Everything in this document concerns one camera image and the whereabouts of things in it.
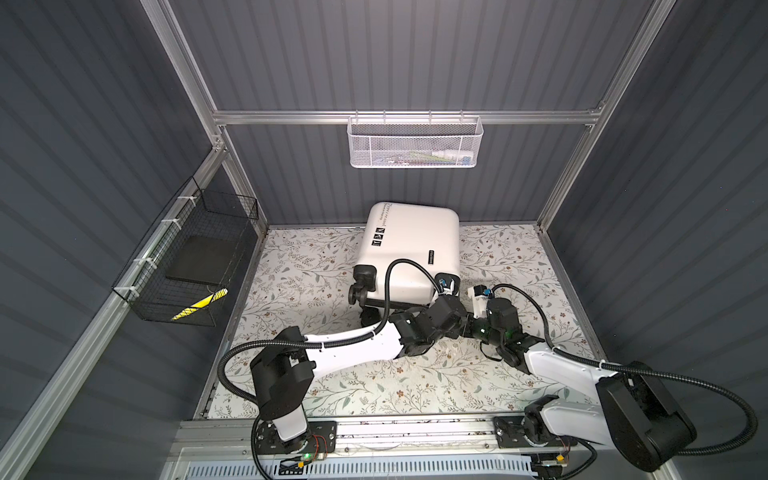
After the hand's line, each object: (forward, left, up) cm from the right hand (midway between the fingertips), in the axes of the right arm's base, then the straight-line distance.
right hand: (452, 318), depth 87 cm
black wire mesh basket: (+6, +69, +23) cm, 73 cm away
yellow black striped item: (-8, +59, +23) cm, 64 cm away
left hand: (-3, 0, +8) cm, 9 cm away
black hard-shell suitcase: (+21, +6, +13) cm, 26 cm away
